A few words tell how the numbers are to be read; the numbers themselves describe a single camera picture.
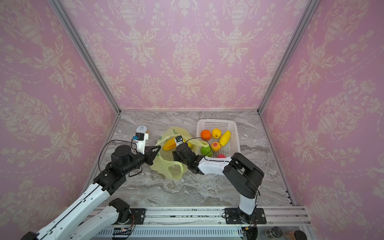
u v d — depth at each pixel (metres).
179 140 0.78
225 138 0.98
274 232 0.62
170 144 0.96
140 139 0.63
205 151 0.92
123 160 0.57
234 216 0.74
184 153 0.68
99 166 0.94
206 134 1.00
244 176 0.47
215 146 0.94
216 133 1.00
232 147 0.95
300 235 0.60
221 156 0.88
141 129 1.03
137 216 0.74
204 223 0.73
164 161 0.69
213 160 0.56
